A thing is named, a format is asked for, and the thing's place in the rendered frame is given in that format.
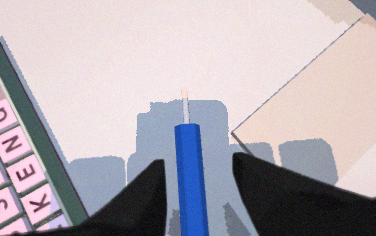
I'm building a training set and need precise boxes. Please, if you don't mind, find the blue stylus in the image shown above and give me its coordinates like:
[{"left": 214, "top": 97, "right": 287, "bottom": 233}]
[{"left": 174, "top": 88, "right": 209, "bottom": 236}]

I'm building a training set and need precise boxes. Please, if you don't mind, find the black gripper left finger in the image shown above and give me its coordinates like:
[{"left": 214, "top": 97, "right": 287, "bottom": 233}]
[{"left": 0, "top": 159, "right": 167, "bottom": 236}]

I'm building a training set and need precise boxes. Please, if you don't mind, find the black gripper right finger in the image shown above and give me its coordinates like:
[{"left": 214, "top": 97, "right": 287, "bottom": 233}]
[{"left": 232, "top": 152, "right": 376, "bottom": 236}]

